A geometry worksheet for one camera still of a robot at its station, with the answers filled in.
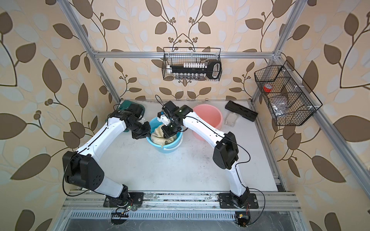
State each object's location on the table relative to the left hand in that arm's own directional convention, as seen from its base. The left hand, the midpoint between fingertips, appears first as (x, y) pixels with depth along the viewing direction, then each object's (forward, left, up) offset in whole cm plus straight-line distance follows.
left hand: (149, 132), depth 82 cm
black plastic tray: (+30, -64, -14) cm, 72 cm away
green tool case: (+34, +30, -13) cm, 47 cm away
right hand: (-1, -9, -1) cm, 10 cm away
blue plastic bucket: (-6, -15, -5) cm, 17 cm away
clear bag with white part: (+21, -54, -12) cm, 59 cm away
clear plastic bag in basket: (+3, -68, +18) cm, 70 cm away
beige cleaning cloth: (-3, -6, +1) cm, 7 cm away
